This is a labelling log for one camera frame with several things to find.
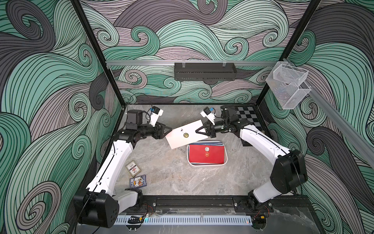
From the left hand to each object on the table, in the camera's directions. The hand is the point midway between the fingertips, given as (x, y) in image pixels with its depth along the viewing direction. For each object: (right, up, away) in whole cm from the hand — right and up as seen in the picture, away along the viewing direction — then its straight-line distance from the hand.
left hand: (167, 126), depth 74 cm
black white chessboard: (+59, +8, +37) cm, 70 cm away
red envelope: (+22, -18, +13) cm, 32 cm away
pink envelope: (+10, -4, +1) cm, 11 cm away
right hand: (+16, -3, +3) cm, 16 cm away
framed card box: (-22, -26, +10) cm, 35 cm away
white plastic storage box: (+25, -11, +16) cm, 32 cm away
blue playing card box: (-16, -31, +6) cm, 36 cm away
